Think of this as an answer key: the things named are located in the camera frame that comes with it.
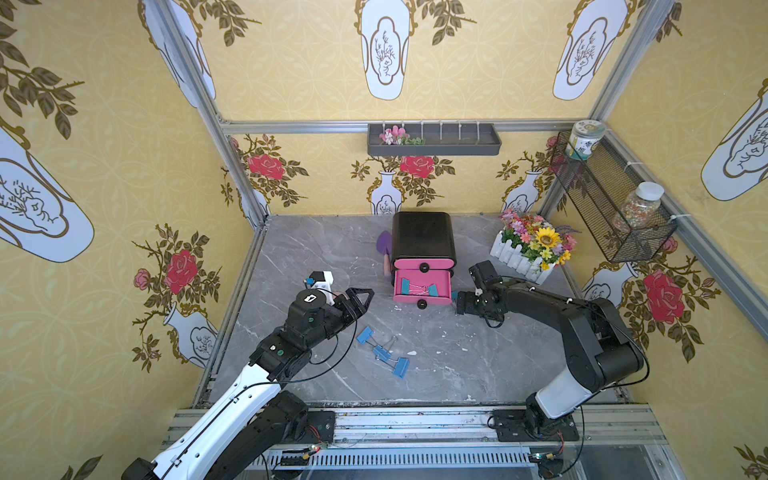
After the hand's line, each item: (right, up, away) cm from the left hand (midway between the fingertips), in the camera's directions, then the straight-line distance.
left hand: (358, 295), depth 74 cm
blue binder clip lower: (+11, -21, +7) cm, 25 cm away
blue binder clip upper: (+1, -15, +15) cm, 21 cm away
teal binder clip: (+21, -1, +16) cm, 26 cm away
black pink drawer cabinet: (+18, +9, +11) cm, 23 cm away
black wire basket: (+72, +30, +17) cm, 80 cm away
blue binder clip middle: (+5, -19, +11) cm, 22 cm away
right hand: (+36, -7, +21) cm, 42 cm away
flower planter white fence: (+52, +12, +18) cm, 56 cm away
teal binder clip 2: (+13, 0, +17) cm, 21 cm away
